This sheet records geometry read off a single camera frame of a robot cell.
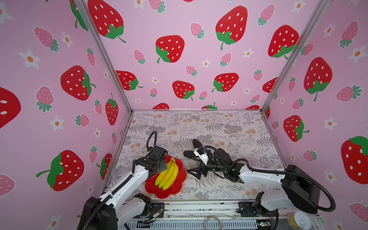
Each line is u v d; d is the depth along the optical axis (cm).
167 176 83
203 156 69
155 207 75
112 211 39
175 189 80
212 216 73
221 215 73
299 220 66
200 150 67
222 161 60
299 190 42
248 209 73
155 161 59
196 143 99
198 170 66
